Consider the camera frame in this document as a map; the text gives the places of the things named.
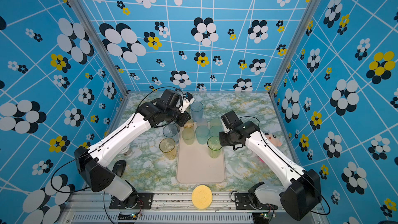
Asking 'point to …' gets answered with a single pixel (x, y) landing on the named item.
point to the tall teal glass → (202, 134)
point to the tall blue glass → (197, 110)
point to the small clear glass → (201, 122)
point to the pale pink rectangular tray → (195, 165)
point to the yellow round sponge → (202, 197)
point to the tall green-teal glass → (214, 130)
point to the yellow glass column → (168, 146)
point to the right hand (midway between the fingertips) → (224, 140)
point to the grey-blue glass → (170, 130)
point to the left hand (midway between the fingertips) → (190, 115)
